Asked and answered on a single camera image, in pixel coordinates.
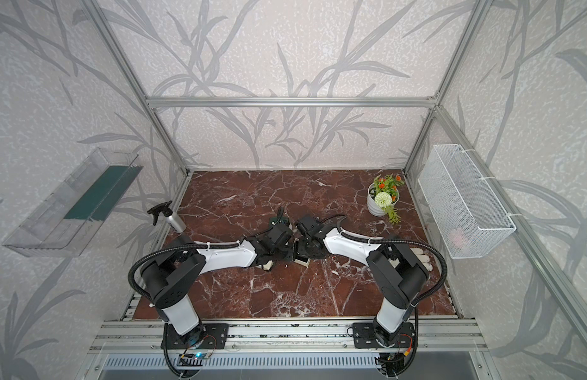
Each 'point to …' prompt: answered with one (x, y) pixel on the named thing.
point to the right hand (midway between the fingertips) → (301, 250)
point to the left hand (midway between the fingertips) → (296, 252)
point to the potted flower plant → (383, 195)
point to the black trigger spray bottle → (173, 219)
